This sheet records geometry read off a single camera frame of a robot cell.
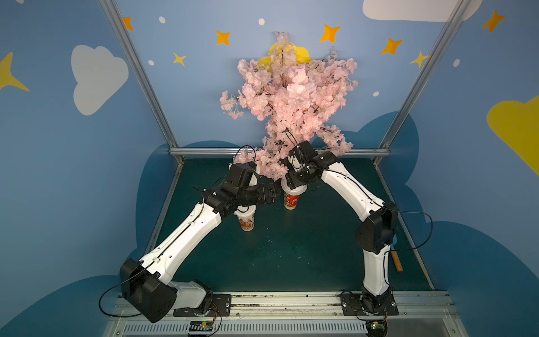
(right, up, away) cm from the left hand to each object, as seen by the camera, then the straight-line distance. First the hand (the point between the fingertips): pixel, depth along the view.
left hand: (271, 190), depth 75 cm
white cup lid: (-8, -6, -10) cm, 14 cm away
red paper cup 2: (+9, -6, +20) cm, 23 cm away
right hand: (+12, +5, +14) cm, 18 cm away
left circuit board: (-25, -49, -2) cm, 55 cm away
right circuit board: (+37, -49, -2) cm, 62 cm away
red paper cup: (-10, -15, +12) cm, 21 cm away
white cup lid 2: (+10, -1, +13) cm, 16 cm away
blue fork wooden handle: (+51, -31, +7) cm, 60 cm away
